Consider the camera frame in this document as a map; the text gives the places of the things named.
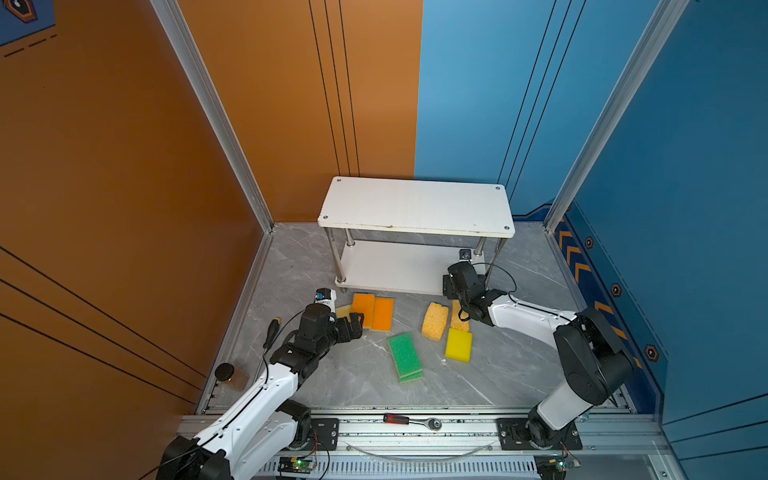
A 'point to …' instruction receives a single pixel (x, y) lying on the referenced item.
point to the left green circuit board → (295, 464)
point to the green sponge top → (404, 355)
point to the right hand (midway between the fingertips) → (456, 278)
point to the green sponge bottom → (411, 376)
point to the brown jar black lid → (237, 379)
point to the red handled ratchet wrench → (431, 422)
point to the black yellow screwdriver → (274, 325)
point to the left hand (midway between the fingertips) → (351, 315)
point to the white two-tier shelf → (402, 236)
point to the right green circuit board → (551, 467)
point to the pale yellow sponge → (344, 311)
